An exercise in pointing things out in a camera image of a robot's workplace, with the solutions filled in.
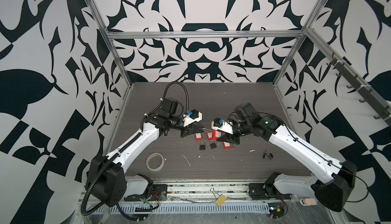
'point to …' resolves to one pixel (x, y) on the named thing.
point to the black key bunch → (266, 153)
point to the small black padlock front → (213, 144)
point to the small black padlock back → (202, 146)
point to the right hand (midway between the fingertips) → (219, 132)
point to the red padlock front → (227, 145)
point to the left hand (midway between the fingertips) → (203, 125)
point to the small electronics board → (276, 209)
